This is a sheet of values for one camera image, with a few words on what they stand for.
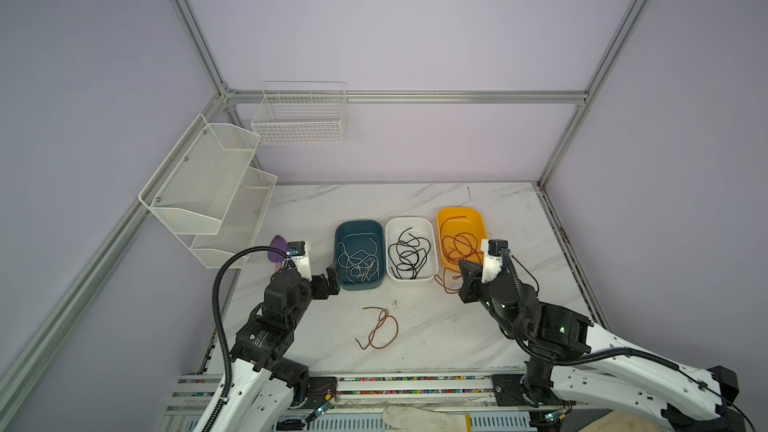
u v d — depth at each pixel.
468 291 0.60
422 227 1.03
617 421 0.69
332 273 0.66
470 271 0.64
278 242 1.01
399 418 0.69
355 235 1.03
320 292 0.66
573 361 0.46
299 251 0.62
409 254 0.99
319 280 0.64
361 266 0.94
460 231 1.04
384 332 0.84
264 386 0.55
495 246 0.56
